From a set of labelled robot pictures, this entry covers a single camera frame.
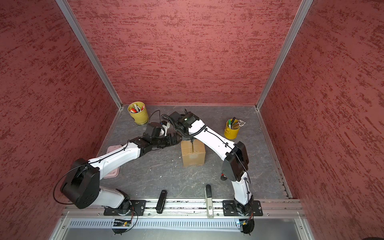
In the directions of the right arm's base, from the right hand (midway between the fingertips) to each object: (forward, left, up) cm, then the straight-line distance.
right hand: (193, 137), depth 82 cm
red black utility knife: (-17, -17, -17) cm, 29 cm away
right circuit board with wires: (-40, -26, -19) cm, 51 cm away
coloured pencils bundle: (+9, -28, +1) cm, 30 cm away
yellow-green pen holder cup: (+28, +40, -5) cm, 49 cm away
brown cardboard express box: (-10, 0, -2) cm, 10 cm away
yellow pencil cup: (+12, -26, -9) cm, 30 cm away
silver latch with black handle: (-29, -7, -14) cm, 33 cm away
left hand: (-1, +9, -4) cm, 10 cm away
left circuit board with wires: (-37, +38, -20) cm, 57 cm away
